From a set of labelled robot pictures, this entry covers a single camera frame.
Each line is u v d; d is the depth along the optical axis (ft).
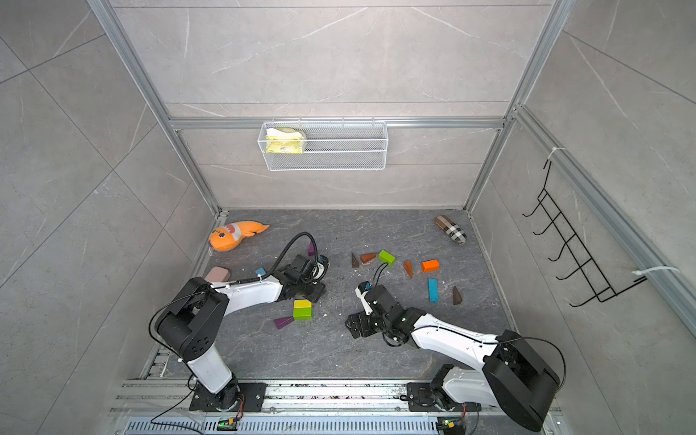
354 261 3.31
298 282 2.40
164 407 2.38
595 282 2.01
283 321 2.83
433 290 3.14
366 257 3.38
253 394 2.40
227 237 3.30
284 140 2.87
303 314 2.81
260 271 3.24
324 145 3.28
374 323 2.33
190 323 1.54
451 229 3.59
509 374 1.35
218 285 1.73
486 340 1.50
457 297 3.01
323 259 2.79
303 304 2.88
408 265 3.27
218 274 3.23
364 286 2.50
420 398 2.39
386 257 3.35
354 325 2.43
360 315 2.40
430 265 3.33
